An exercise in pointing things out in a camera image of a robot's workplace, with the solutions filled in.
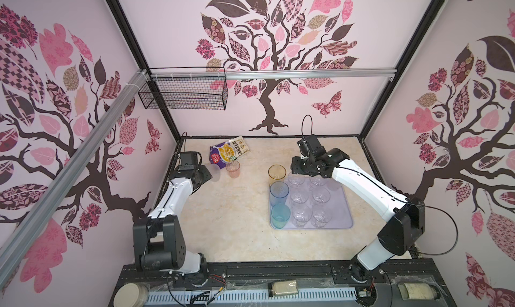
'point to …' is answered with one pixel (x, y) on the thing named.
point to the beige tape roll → (133, 294)
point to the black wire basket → (186, 88)
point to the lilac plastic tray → (308, 203)
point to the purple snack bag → (229, 151)
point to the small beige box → (282, 287)
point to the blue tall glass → (278, 192)
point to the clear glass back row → (320, 196)
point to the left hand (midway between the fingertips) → (206, 176)
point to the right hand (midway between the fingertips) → (295, 164)
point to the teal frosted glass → (279, 215)
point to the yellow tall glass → (276, 173)
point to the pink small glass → (233, 169)
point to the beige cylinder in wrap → (418, 291)
